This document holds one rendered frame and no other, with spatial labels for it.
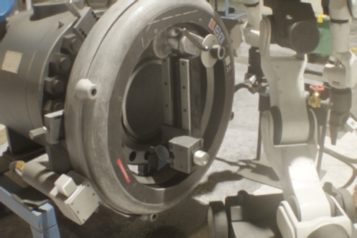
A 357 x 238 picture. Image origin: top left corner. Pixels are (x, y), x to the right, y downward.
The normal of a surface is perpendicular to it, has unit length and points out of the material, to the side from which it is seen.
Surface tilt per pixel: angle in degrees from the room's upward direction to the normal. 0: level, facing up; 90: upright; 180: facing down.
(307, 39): 87
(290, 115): 47
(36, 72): 67
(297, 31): 87
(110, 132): 90
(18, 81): 74
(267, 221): 0
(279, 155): 55
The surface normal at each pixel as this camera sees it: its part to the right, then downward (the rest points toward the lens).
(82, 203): 0.80, 0.22
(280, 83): 0.07, -0.13
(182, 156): -0.59, 0.34
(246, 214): 0.06, -0.40
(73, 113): -0.57, 0.10
